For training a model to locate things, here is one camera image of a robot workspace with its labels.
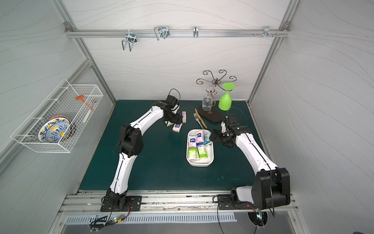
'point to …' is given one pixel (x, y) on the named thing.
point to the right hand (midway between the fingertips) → (216, 139)
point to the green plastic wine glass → (225, 101)
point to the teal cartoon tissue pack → (206, 134)
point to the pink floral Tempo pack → (192, 141)
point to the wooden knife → (199, 117)
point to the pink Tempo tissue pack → (199, 136)
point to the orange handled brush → (80, 97)
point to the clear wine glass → (207, 103)
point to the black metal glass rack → (215, 115)
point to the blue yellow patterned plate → (54, 130)
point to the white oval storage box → (202, 162)
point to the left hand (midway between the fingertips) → (177, 120)
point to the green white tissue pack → (193, 153)
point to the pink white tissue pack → (177, 127)
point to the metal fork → (197, 119)
